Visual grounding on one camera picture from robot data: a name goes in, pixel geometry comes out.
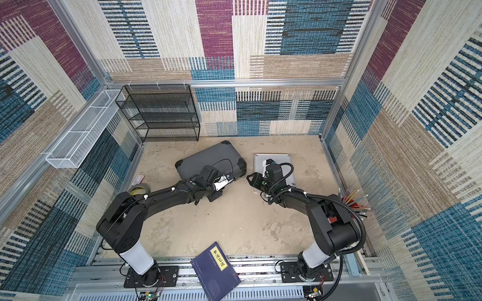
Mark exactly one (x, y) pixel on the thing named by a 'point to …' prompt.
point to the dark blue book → (216, 272)
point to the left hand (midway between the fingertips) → (219, 187)
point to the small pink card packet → (138, 180)
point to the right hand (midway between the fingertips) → (251, 180)
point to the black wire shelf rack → (160, 112)
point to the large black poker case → (223, 156)
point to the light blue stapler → (353, 264)
